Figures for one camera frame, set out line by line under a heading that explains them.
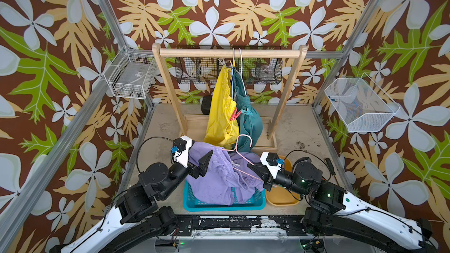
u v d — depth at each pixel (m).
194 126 1.08
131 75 0.86
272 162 0.49
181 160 0.50
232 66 0.90
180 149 0.48
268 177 0.55
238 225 0.75
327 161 0.93
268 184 0.53
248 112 0.61
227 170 0.68
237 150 0.58
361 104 0.83
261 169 0.57
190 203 0.79
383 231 0.44
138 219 0.44
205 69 0.99
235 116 0.64
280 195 0.79
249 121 0.62
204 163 0.57
